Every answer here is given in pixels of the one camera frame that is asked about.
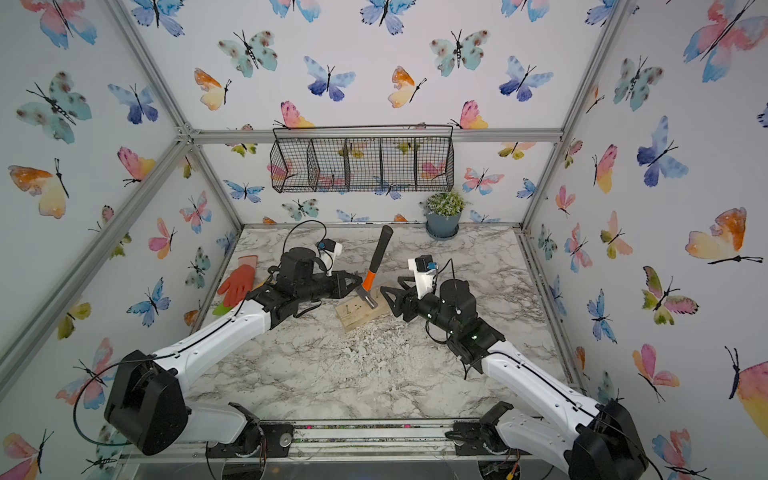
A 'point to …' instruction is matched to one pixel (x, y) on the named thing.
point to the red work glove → (240, 283)
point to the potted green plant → (444, 210)
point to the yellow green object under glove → (221, 310)
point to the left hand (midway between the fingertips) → (363, 278)
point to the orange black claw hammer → (364, 290)
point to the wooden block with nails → (354, 313)
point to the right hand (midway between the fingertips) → (393, 283)
